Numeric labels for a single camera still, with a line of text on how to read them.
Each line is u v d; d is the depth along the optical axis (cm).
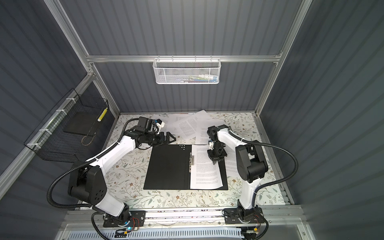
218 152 77
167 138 76
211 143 88
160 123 81
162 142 74
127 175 89
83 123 74
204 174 88
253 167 51
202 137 105
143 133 69
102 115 81
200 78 93
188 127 112
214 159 81
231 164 91
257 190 56
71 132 73
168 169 91
